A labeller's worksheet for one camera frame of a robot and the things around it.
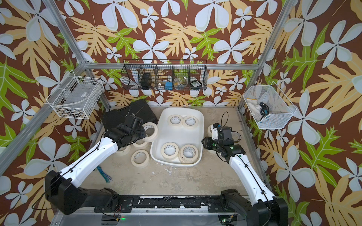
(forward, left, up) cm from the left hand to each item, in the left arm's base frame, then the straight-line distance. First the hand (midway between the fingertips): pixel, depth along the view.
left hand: (145, 130), depth 82 cm
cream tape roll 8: (-2, -38, +5) cm, 38 cm away
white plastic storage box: (+4, -20, -17) cm, 26 cm away
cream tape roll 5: (+2, -2, +3) cm, 4 cm away
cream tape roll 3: (-7, -26, -17) cm, 32 cm away
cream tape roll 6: (-10, +5, -19) cm, 22 cm away
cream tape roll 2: (+20, -29, -17) cm, 39 cm away
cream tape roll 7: (-1, +5, -14) cm, 15 cm away
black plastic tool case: (+31, +12, -14) cm, 36 cm away
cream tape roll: (+23, -17, -19) cm, 34 cm away
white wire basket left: (+15, +40, +13) cm, 45 cm away
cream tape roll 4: (-4, -14, -19) cm, 24 cm away
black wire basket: (+40, -11, +11) cm, 43 cm away
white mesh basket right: (+12, -74, +8) cm, 75 cm away
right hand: (-5, -35, -3) cm, 35 cm away
